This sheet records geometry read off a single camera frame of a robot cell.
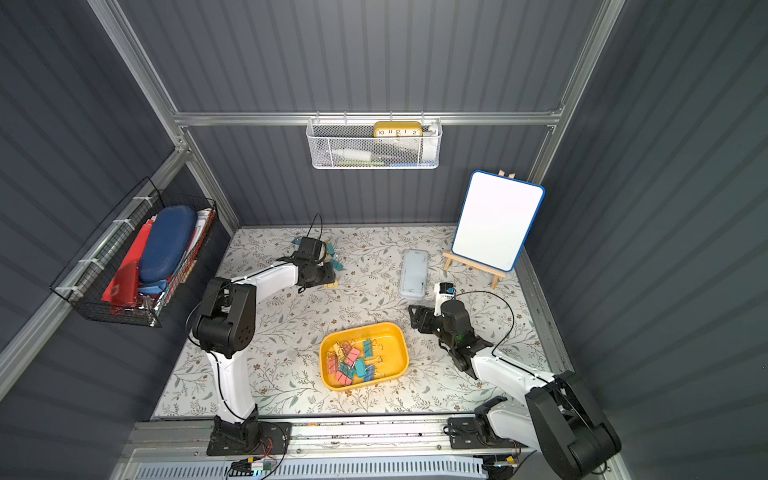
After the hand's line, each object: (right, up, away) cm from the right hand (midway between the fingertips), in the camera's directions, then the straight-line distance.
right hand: (425, 306), depth 87 cm
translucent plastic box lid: (-2, +7, +16) cm, 18 cm away
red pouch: (-69, +7, -22) cm, 73 cm away
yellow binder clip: (-30, +5, +15) cm, 34 cm away
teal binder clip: (-17, -13, 0) cm, 21 cm away
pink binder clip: (-21, -14, -3) cm, 25 cm away
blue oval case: (-65, +18, -15) cm, 69 cm away
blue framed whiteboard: (+21, +25, -1) cm, 32 cm away
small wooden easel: (+19, +11, +12) cm, 25 cm away
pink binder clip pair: (-26, -17, -4) cm, 31 cm away
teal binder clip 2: (-30, +11, +21) cm, 38 cm away
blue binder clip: (-16, -18, -4) cm, 25 cm away
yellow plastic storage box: (-18, -14, 0) cm, 23 cm away
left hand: (-30, +8, +15) cm, 35 cm away
